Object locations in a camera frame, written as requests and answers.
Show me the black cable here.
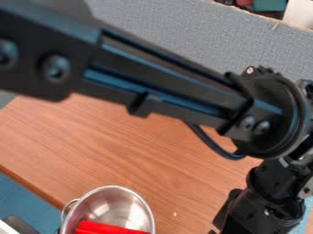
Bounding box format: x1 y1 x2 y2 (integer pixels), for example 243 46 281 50
187 122 247 161

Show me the metal pot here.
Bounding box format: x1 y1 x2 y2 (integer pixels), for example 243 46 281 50
59 186 156 234

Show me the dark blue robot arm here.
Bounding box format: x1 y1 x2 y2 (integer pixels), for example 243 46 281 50
0 0 313 234

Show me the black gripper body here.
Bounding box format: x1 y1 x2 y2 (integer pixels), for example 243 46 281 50
207 186 306 234

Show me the red object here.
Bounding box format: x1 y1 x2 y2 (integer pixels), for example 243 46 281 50
75 220 149 234

